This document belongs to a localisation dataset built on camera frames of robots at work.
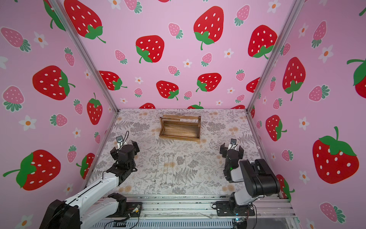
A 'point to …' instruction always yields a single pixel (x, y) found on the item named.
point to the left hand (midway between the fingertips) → (125, 144)
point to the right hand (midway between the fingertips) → (236, 145)
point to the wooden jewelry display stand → (180, 127)
